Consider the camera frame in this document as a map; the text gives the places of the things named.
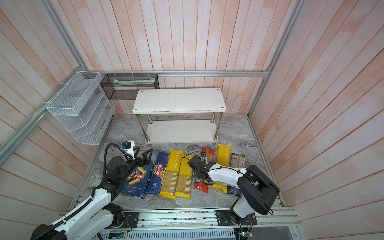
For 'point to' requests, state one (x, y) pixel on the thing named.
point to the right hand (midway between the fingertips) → (201, 171)
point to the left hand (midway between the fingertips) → (147, 151)
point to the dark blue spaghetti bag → (232, 189)
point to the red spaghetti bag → (204, 187)
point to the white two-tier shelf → (180, 115)
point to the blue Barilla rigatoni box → (136, 183)
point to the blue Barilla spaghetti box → (158, 171)
